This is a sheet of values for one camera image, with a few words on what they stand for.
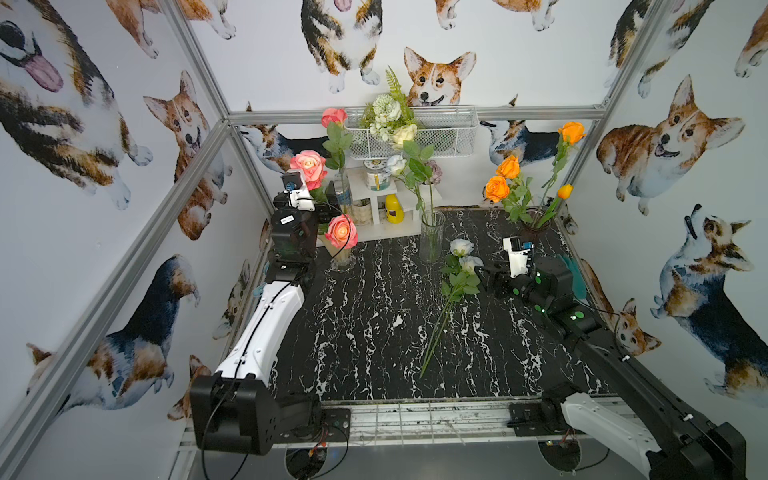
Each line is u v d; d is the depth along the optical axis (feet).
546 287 1.89
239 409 1.27
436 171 3.25
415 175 2.89
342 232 2.21
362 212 3.72
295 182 1.94
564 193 2.76
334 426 2.41
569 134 2.81
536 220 3.06
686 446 1.28
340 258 3.29
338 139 2.76
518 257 2.20
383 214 3.82
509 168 2.75
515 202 2.87
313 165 2.07
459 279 3.29
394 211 3.61
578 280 3.50
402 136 2.62
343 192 3.04
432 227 3.15
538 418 2.38
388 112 2.58
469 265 3.27
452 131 3.03
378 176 3.03
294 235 1.75
